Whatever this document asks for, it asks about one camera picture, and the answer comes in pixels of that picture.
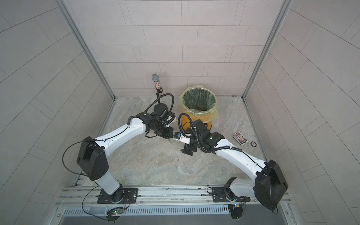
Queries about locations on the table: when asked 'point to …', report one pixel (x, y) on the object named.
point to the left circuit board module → (114, 214)
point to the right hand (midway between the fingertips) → (183, 140)
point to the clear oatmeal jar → (171, 139)
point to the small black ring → (253, 146)
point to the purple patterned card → (240, 138)
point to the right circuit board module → (236, 210)
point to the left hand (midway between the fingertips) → (175, 134)
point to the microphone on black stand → (155, 78)
